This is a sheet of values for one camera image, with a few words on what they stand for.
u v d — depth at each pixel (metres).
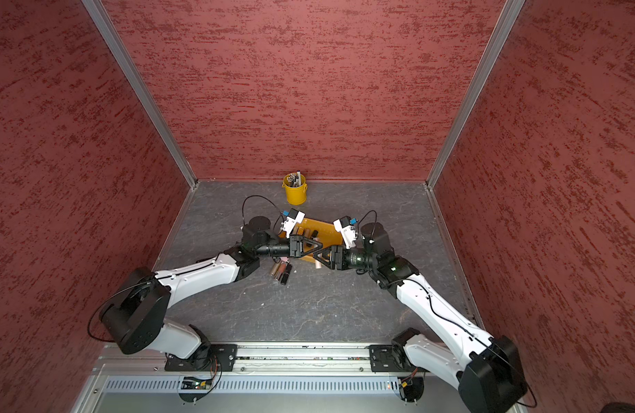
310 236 1.00
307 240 0.73
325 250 0.68
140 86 0.87
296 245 0.68
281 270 0.92
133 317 0.43
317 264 0.73
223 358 0.74
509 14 0.71
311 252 0.72
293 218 0.73
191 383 0.72
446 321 0.44
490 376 0.38
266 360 0.76
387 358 0.74
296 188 1.04
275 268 0.92
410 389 0.74
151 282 0.47
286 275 0.90
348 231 0.69
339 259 0.64
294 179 1.00
